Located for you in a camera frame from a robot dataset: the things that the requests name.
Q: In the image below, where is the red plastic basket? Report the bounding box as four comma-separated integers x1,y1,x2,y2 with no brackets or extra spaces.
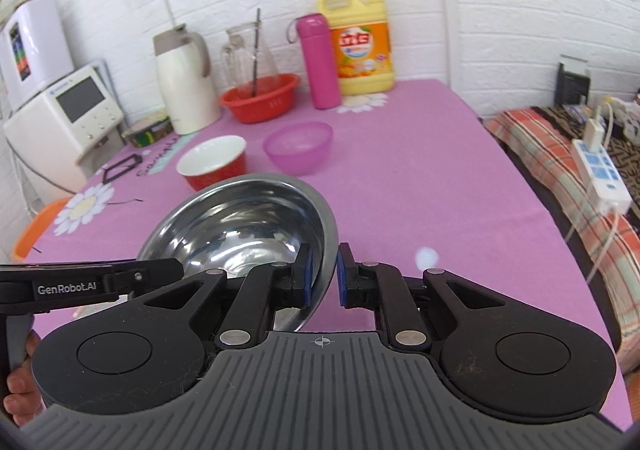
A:
220,73,302,125

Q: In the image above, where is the person's left hand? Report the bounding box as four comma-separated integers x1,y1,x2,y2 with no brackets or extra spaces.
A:
2,331,46,428

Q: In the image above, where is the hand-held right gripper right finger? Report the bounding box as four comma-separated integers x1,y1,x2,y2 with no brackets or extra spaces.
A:
336,243,506,351

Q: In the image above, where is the plaid blanket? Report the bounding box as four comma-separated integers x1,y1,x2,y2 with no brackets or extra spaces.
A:
482,105,640,366

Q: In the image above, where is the yellow detergent bottle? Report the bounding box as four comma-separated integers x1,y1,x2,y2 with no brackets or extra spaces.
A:
316,0,397,97

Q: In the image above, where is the orange stool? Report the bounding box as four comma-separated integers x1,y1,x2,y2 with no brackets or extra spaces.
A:
11,196,76,262

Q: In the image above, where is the white appliance with screen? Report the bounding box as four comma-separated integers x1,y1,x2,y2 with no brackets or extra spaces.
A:
2,63,126,193

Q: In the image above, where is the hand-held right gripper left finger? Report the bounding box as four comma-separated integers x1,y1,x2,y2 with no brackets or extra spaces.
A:
127,243,315,351

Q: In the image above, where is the leopard print cloth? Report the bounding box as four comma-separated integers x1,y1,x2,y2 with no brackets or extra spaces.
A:
530,105,640,158

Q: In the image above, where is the clear glass pitcher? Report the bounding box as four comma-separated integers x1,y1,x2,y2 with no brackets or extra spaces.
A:
221,22,280,98

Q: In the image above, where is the black plastic frame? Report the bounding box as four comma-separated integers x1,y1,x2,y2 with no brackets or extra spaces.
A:
101,154,146,184

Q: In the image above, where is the white power strip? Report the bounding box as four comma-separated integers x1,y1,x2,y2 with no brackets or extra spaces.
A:
571,139,633,215

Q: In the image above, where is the black box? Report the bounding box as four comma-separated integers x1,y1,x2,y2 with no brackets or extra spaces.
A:
556,55,591,106

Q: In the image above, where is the white charger plug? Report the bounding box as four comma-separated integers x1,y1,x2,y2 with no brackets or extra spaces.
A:
586,105,608,151

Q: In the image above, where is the purple plastic bowl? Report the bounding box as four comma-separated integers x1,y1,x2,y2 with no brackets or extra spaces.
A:
262,121,334,176

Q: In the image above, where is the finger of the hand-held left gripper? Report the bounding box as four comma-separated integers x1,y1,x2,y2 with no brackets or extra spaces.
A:
115,257,185,299

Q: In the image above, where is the tall white water purifier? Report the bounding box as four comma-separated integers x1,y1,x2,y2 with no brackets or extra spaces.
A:
0,0,76,111

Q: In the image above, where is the pink insulated bottle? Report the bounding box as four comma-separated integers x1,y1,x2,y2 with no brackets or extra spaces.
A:
285,14,343,110

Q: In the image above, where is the stainless steel bowl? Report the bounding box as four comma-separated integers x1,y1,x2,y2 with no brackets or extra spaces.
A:
136,173,339,333

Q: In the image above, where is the red bowl with white inside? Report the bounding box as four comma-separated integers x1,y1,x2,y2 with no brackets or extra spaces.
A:
176,135,249,192

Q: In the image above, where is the green patterned tin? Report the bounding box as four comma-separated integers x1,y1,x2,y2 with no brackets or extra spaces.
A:
121,115,174,149

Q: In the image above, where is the cream thermos jug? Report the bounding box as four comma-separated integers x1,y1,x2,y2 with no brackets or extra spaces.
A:
152,23,222,136

